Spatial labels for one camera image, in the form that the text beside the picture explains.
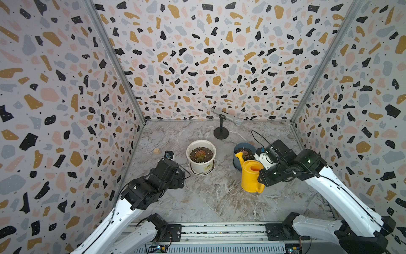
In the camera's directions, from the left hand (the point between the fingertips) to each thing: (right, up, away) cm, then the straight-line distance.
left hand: (175, 173), depth 71 cm
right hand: (+37, -2, -3) cm, 37 cm away
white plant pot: (+15, +9, +23) cm, 29 cm away
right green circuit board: (+53, -34, 0) cm, 63 cm away
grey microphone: (+32, +25, +21) cm, 46 cm away
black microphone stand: (+23, +19, +42) cm, 51 cm away
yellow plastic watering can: (+33, +1, -3) cm, 33 cm away
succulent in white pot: (+10, +6, +19) cm, 22 cm away
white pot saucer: (+12, -5, +22) cm, 26 cm away
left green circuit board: (-7, -33, -1) cm, 34 cm away
